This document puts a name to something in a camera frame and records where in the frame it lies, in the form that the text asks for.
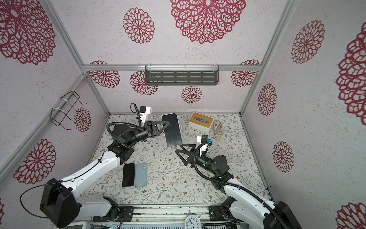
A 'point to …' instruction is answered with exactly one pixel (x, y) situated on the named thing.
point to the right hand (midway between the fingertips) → (179, 148)
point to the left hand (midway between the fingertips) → (169, 125)
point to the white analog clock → (192, 222)
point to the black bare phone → (128, 175)
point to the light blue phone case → (140, 174)
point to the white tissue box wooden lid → (200, 121)
